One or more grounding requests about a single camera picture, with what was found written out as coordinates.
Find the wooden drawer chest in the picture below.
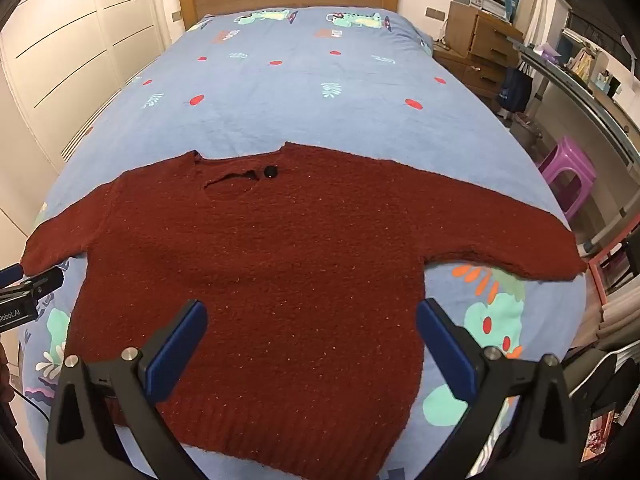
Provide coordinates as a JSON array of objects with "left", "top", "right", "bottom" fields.
[{"left": 446, "top": 1, "right": 525, "bottom": 68}]

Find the blue printed bedsheet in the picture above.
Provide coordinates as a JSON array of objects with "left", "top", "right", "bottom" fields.
[{"left": 20, "top": 6, "right": 588, "bottom": 480}]

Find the dark red knit sweater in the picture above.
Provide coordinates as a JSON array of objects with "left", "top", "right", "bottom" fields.
[{"left": 22, "top": 141, "right": 588, "bottom": 467}]

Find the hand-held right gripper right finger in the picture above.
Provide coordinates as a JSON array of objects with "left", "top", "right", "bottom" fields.
[{"left": 416, "top": 298, "right": 586, "bottom": 480}]

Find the dark blue bag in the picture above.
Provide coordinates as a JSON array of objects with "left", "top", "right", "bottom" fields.
[{"left": 497, "top": 62, "right": 534, "bottom": 114}]

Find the purple plastic stool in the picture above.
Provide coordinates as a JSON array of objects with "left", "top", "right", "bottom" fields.
[{"left": 537, "top": 135, "right": 597, "bottom": 221}]

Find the black cable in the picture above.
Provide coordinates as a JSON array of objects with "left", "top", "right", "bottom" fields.
[{"left": 9, "top": 384, "right": 49, "bottom": 415}]

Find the white wardrobe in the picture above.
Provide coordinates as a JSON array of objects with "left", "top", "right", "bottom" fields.
[{"left": 0, "top": 0, "right": 169, "bottom": 173}]

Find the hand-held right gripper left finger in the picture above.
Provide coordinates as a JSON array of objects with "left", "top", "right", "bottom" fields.
[{"left": 46, "top": 300, "right": 208, "bottom": 480}]

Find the long grey desk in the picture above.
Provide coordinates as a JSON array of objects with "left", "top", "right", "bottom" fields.
[{"left": 507, "top": 35, "right": 640, "bottom": 183}]

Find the wooden nightstand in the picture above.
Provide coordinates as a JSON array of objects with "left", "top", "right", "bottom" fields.
[{"left": 432, "top": 45, "right": 511, "bottom": 111}]

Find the teal box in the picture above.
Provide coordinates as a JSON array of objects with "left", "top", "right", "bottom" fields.
[{"left": 595, "top": 72, "right": 624, "bottom": 97}]

